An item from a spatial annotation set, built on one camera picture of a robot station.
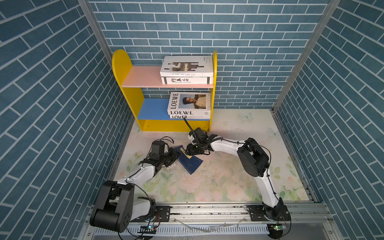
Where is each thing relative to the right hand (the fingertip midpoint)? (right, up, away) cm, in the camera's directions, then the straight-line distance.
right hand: (186, 151), depth 94 cm
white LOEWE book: (+2, +31, 0) cm, 31 cm away
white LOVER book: (+3, +22, -1) cm, 23 cm away
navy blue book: (+4, -6, -4) cm, 8 cm away
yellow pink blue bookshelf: (-22, +24, +1) cm, 33 cm away
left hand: (-2, 0, -7) cm, 7 cm away
